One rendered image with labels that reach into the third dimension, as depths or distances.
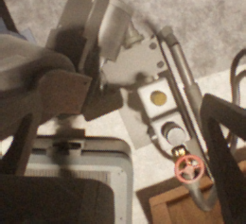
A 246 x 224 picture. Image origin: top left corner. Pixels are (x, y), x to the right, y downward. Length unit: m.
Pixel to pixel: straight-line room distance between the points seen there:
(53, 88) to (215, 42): 0.97
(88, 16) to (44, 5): 0.90
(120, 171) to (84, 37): 0.65
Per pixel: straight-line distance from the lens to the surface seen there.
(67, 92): 0.18
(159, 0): 1.06
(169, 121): 0.56
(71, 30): 0.22
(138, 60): 0.28
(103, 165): 0.81
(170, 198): 1.05
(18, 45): 0.18
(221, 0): 1.14
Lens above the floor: 1.00
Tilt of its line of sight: 83 degrees down
